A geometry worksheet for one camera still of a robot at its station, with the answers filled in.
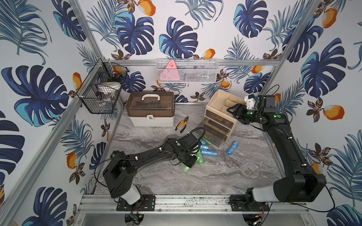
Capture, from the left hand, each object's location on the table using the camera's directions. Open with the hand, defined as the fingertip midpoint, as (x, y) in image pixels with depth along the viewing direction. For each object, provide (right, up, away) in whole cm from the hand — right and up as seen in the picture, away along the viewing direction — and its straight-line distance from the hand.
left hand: (193, 161), depth 79 cm
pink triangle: (-14, +53, +11) cm, 56 cm away
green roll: (+10, +8, +16) cm, 21 cm away
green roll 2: (+5, -2, +9) cm, 11 cm away
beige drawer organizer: (+16, +23, +8) cm, 29 cm away
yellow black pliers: (-4, +22, +30) cm, 37 cm away
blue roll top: (+8, +8, +16) cm, 20 cm away
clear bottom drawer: (+16, +12, +21) cm, 29 cm away
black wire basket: (-57, +34, +3) cm, 66 cm away
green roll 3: (-4, -3, -2) cm, 6 cm away
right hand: (+20, +28, -2) cm, 34 cm away
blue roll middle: (+8, +5, +14) cm, 17 cm away
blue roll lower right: (+9, +2, +11) cm, 15 cm away
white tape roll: (-47, +42, +1) cm, 63 cm away
